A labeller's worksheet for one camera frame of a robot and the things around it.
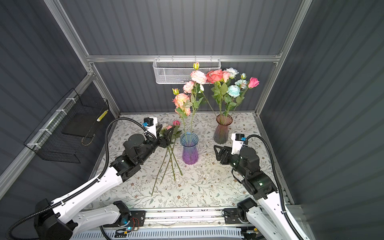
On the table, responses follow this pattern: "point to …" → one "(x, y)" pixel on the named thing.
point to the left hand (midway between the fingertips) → (167, 127)
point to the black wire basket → (66, 133)
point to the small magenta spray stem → (161, 166)
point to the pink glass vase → (221, 135)
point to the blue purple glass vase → (189, 141)
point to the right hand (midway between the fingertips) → (220, 148)
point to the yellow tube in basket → (102, 115)
